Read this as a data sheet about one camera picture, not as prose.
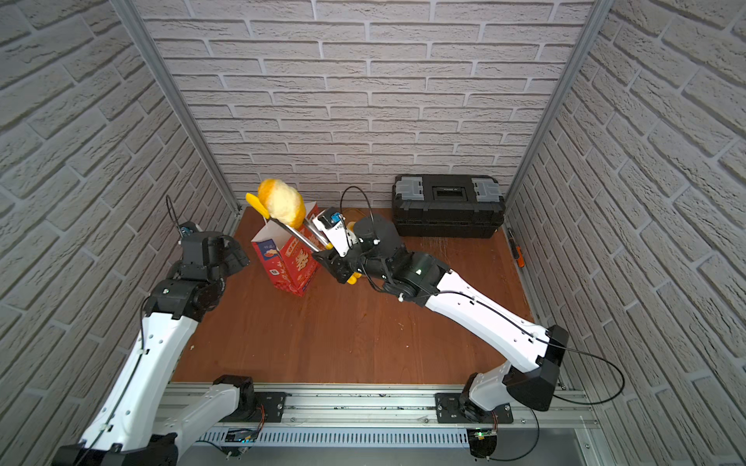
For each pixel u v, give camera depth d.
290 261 0.82
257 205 0.57
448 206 0.98
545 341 0.40
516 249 1.10
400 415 0.74
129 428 0.37
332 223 0.50
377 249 0.45
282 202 0.55
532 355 0.39
